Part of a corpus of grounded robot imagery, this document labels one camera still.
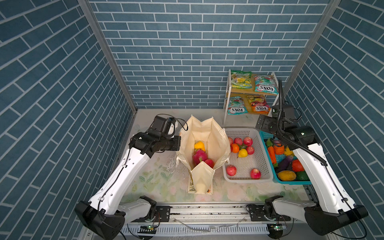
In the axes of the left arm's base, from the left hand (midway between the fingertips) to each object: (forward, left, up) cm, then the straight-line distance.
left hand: (181, 142), depth 73 cm
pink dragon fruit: (0, -9, -15) cm, 18 cm away
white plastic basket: (-5, -41, -21) cm, 47 cm away
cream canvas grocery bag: (+3, -19, -10) cm, 22 cm away
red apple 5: (-7, -27, -18) cm, 33 cm away
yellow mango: (+10, -10, -19) cm, 24 cm away
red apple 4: (+6, -42, -19) cm, 47 cm away
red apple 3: (+12, -42, -19) cm, 47 cm away
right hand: (+6, -41, +10) cm, 43 cm away
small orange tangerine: (+7, -32, -18) cm, 38 cm away
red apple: (+13, -31, -19) cm, 38 cm away
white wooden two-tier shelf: (+29, -38, +8) cm, 48 cm away
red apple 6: (-4, -15, -13) cm, 21 cm away
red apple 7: (-9, -41, -19) cm, 46 cm away
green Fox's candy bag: (+31, -34, -5) cm, 47 cm away
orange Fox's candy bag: (+32, -50, -4) cm, 60 cm away
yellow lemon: (+5, -37, -20) cm, 42 cm away
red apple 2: (+14, -35, -19) cm, 43 cm away
